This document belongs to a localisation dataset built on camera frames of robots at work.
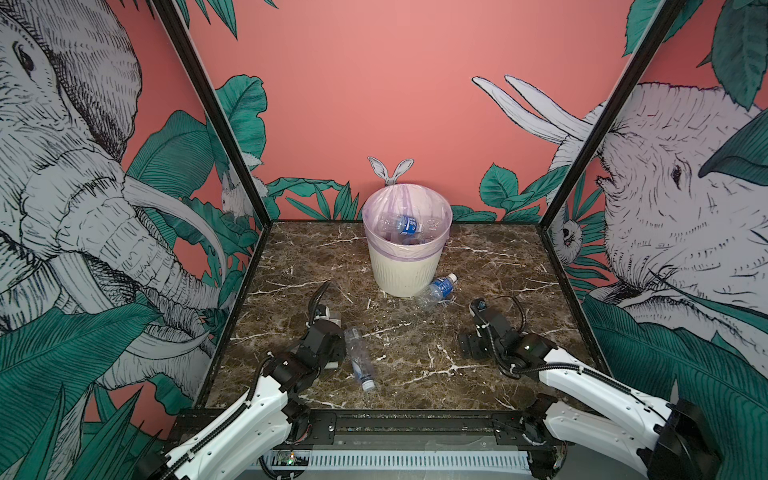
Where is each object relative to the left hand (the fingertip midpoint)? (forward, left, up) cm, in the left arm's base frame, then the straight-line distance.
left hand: (337, 333), depth 82 cm
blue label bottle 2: (+32, -22, +10) cm, 40 cm away
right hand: (-1, -37, 0) cm, 37 cm away
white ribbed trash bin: (+20, -20, -3) cm, 29 cm away
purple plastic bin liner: (+36, -14, +15) cm, 41 cm away
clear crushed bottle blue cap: (-4, -6, -8) cm, 11 cm away
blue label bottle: (+15, -32, -3) cm, 35 cm away
